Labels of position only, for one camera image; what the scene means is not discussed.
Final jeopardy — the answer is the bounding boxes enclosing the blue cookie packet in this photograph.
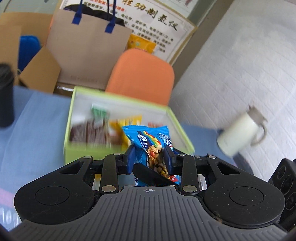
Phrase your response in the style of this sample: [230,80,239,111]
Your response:
[122,125,181,184]

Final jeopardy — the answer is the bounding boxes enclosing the brown transparent snack packet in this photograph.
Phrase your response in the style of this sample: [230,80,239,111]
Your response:
[69,119,121,146]

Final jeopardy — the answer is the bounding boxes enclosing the green cardboard snack box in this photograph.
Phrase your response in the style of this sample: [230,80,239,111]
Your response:
[64,87,195,164]

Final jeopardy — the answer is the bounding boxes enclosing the white thermal jug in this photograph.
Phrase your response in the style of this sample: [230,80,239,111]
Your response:
[217,106,267,157]

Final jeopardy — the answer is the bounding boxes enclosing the blue patterned tablecloth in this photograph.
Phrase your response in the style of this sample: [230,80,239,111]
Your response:
[0,85,255,232]

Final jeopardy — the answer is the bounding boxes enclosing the orange chair back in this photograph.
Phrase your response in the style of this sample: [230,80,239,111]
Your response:
[105,49,175,105]

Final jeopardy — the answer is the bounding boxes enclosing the brown cardboard box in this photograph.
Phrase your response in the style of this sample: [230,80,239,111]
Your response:
[1,12,61,93]

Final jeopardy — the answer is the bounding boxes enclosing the black travel tumbler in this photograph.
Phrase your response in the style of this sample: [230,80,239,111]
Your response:
[0,63,15,128]

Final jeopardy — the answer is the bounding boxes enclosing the yellow packet behind chair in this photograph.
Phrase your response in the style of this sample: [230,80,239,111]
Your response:
[126,34,156,54]

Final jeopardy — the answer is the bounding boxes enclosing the blue object in box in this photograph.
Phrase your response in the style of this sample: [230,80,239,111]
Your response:
[18,35,41,71]

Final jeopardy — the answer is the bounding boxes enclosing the kraft paper bag blue handles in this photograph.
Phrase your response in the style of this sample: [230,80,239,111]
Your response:
[46,4,132,90]

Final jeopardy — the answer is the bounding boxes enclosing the wall poster with text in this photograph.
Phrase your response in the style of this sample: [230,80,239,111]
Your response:
[59,0,198,65]

